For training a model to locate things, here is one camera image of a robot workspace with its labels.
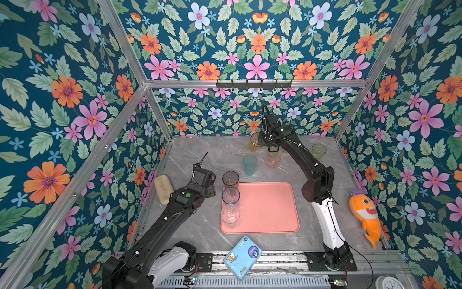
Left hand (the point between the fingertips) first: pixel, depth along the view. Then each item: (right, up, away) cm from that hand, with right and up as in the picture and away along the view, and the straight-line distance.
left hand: (208, 182), depth 79 cm
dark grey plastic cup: (+9, +1, +5) cm, 11 cm away
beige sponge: (-26, -5, +14) cm, 30 cm away
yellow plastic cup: (+21, +19, +12) cm, 31 cm away
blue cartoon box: (+15, -28, -9) cm, 33 cm away
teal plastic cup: (+19, +7, +14) cm, 25 cm away
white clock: (+70, -36, -13) cm, 80 cm away
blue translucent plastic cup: (+9, -7, +5) cm, 13 cm away
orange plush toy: (+71, -12, +1) cm, 72 cm away
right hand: (+26, +21, +16) cm, 37 cm away
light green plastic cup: (+59, +14, +22) cm, 64 cm away
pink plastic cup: (+34, +10, +28) cm, 45 cm away
